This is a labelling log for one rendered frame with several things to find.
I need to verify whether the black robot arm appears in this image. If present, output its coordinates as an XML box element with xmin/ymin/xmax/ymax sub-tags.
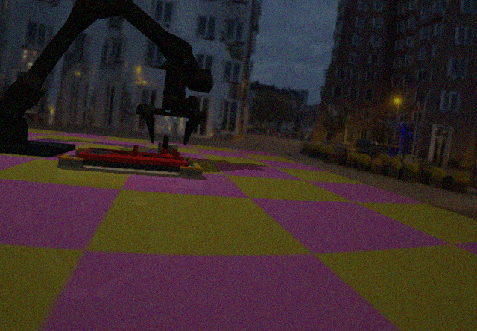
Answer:
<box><xmin>0</xmin><ymin>0</ymin><xmax>214</xmax><ymax>145</ymax></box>

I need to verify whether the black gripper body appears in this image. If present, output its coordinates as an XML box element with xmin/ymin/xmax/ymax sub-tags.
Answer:
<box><xmin>136</xmin><ymin>86</ymin><xmax>206</xmax><ymax>122</ymax></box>

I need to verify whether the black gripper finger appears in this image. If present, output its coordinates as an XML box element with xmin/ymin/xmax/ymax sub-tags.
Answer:
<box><xmin>184</xmin><ymin>121</ymin><xmax>201</xmax><ymax>145</ymax></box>
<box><xmin>141</xmin><ymin>116</ymin><xmax>155</xmax><ymax>143</ymax></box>

